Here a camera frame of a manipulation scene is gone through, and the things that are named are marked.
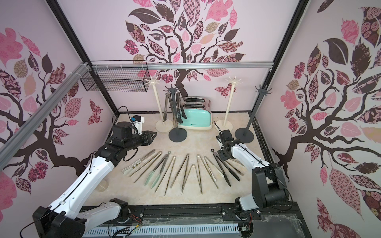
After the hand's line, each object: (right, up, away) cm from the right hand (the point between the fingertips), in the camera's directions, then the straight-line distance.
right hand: (228, 152), depth 90 cm
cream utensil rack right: (+2, +17, +19) cm, 26 cm away
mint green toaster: (-19, +27, +13) cm, 35 cm away
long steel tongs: (-35, -5, +4) cm, 35 cm away
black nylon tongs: (-2, -9, 0) cm, 10 cm away
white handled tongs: (-11, -11, -3) cm, 16 cm away
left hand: (-41, +11, -14) cm, 45 cm away
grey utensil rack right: (+17, +9, +16) cm, 25 cm away
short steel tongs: (-22, -8, +2) cm, 23 cm away
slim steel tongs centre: (-26, -3, +4) cm, 26 cm away
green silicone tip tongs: (-40, -4, +5) cm, 41 cm away
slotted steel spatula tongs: (-39, +23, -3) cm, 45 cm away
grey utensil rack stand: (-35, +10, +17) cm, 40 cm away
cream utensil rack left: (-45, +17, +20) cm, 52 cm away
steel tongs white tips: (-62, -10, -4) cm, 62 cm away
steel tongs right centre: (-18, -5, +5) cm, 20 cm away
